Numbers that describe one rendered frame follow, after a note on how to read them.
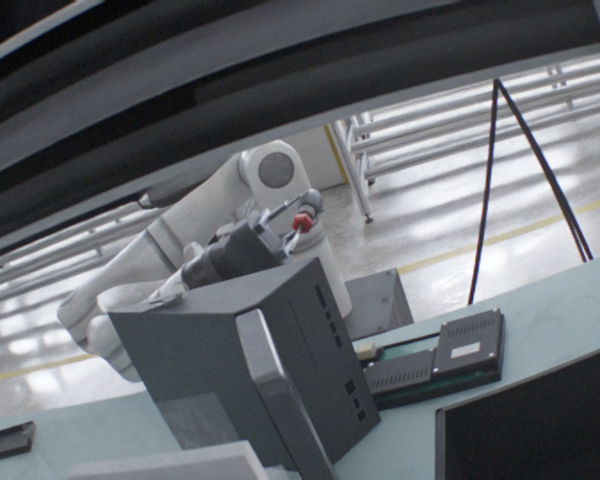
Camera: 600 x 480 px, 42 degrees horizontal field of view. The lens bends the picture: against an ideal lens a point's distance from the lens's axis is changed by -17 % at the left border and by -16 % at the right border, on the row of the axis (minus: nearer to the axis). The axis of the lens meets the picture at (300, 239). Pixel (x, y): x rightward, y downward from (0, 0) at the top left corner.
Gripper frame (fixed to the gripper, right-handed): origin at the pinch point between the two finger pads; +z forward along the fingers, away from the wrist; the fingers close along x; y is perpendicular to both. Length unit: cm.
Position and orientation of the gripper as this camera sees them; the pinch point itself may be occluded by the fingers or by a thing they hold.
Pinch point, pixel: (315, 201)
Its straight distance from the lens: 109.3
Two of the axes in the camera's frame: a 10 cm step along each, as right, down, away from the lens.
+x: -6.4, -7.4, -2.2
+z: 7.5, -5.4, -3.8
